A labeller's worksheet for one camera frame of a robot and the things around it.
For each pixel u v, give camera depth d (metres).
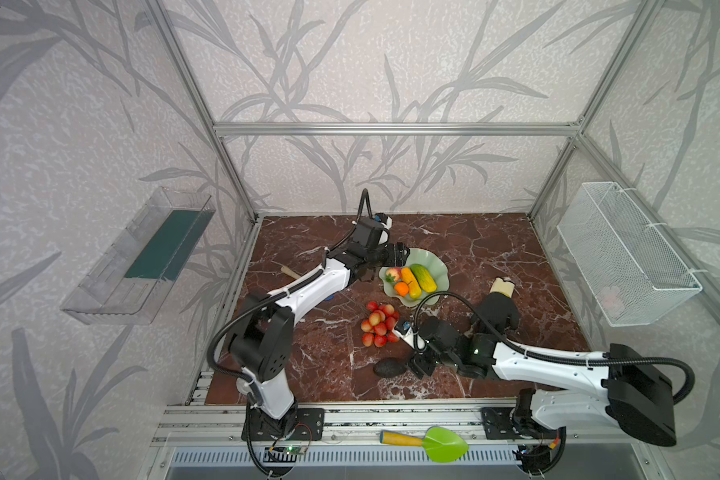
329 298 0.59
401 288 0.95
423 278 0.97
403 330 0.70
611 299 0.73
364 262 0.67
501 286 0.98
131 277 0.64
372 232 0.68
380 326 0.84
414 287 0.96
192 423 0.75
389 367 0.79
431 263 1.01
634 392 0.41
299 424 0.73
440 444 0.71
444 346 0.61
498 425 0.73
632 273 0.63
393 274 0.95
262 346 0.46
